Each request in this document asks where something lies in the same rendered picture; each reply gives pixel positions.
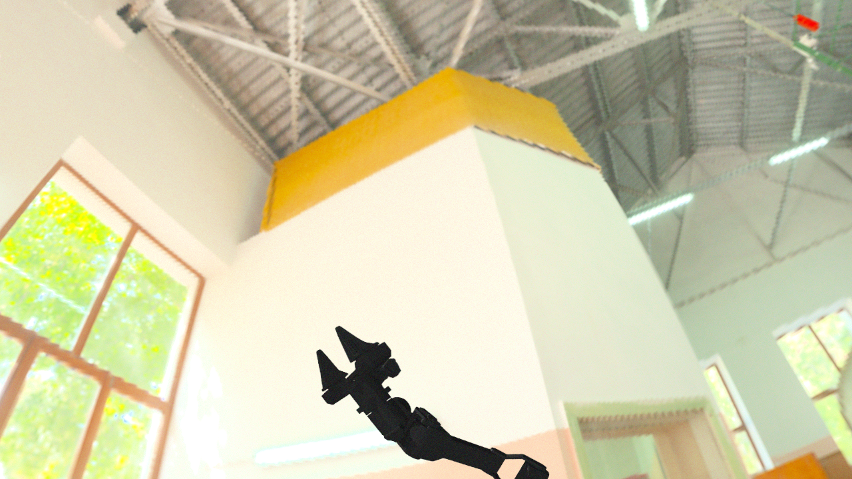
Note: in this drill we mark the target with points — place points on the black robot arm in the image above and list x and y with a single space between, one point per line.
421 436

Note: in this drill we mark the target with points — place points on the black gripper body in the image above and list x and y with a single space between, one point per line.
361 384

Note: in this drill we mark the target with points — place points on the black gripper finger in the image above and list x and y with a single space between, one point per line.
329 372
352 345

